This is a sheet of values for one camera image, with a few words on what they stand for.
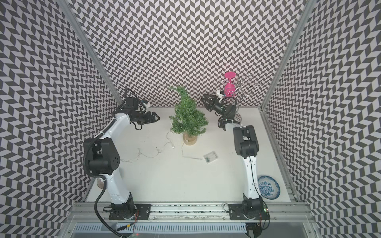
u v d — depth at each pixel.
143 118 0.83
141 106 0.83
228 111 0.78
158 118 0.92
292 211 0.75
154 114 0.86
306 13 0.69
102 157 0.50
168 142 0.97
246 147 0.63
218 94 0.90
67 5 0.71
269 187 0.80
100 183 0.54
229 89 0.99
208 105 0.89
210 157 0.91
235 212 0.73
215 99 0.84
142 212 0.73
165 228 0.69
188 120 0.75
